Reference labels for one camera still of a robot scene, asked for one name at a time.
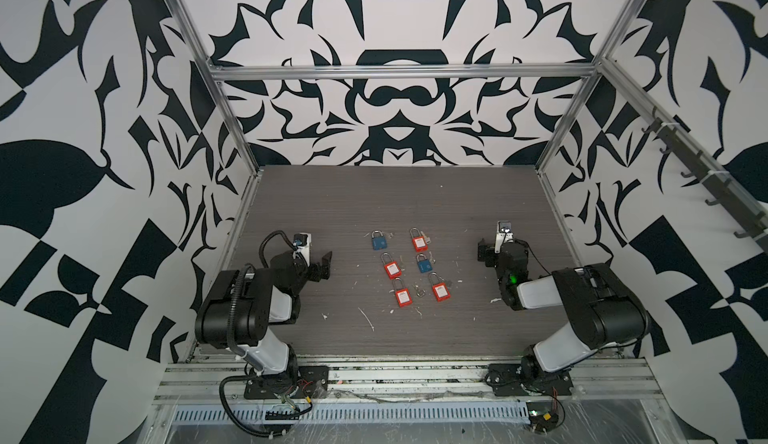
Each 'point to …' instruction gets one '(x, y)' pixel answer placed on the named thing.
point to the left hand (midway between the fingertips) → (314, 245)
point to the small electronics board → (542, 416)
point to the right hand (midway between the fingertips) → (503, 236)
